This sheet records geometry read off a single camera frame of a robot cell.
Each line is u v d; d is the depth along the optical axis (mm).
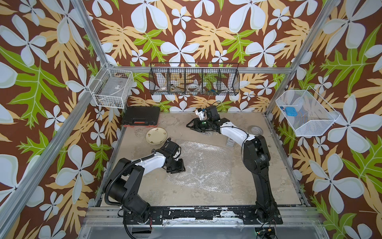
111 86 865
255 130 1070
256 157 575
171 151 737
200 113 906
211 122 783
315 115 765
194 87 987
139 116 1172
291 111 858
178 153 783
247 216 738
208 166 906
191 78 978
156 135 1053
